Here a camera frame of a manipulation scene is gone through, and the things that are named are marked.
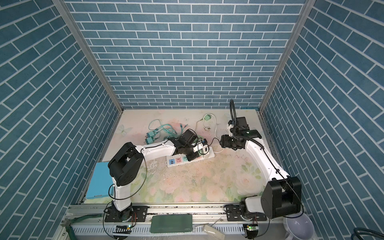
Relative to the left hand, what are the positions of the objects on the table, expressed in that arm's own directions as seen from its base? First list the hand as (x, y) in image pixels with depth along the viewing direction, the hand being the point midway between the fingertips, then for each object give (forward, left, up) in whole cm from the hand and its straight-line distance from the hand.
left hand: (197, 153), depth 93 cm
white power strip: (-4, +13, 0) cm, 14 cm away
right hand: (+1, -15, +13) cm, 20 cm away
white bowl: (-39, -48, 0) cm, 62 cm away
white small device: (-40, -7, 0) cm, 40 cm away
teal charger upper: (+16, +33, -1) cm, 37 cm away
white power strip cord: (+17, -13, +3) cm, 22 cm away
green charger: (+31, -8, 0) cm, 32 cm away
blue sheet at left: (-16, +54, -3) cm, 57 cm away
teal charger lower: (+12, +32, -2) cm, 34 cm away
